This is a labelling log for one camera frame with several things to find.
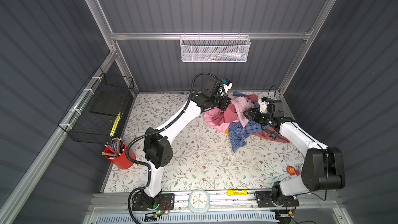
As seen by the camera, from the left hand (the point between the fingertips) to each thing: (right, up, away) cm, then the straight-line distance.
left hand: (230, 101), depth 81 cm
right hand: (+13, -8, +8) cm, 18 cm away
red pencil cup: (-59, -27, -3) cm, 65 cm away
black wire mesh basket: (-68, -7, -9) cm, 69 cm away
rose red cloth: (+1, -7, +5) cm, 8 cm away
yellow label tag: (+2, -45, -6) cm, 45 cm away
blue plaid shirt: (+6, -18, +10) cm, 21 cm away
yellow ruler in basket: (-55, -11, -12) cm, 57 cm away
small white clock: (-16, -47, -9) cm, 51 cm away
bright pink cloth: (-7, -10, +15) cm, 19 cm away
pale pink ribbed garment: (+9, -1, +12) cm, 15 cm away
